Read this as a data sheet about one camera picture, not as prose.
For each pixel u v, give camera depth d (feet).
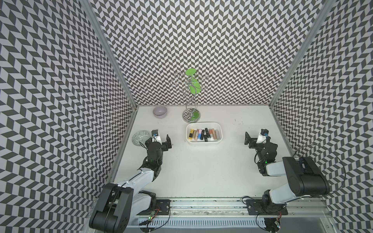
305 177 1.48
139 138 3.16
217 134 3.27
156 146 2.35
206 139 3.23
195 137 3.24
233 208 2.47
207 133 3.31
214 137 3.24
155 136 2.38
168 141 2.64
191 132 3.25
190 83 2.92
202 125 3.46
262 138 2.53
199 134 3.25
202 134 3.27
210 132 3.33
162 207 2.36
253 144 2.68
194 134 3.25
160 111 3.62
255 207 2.38
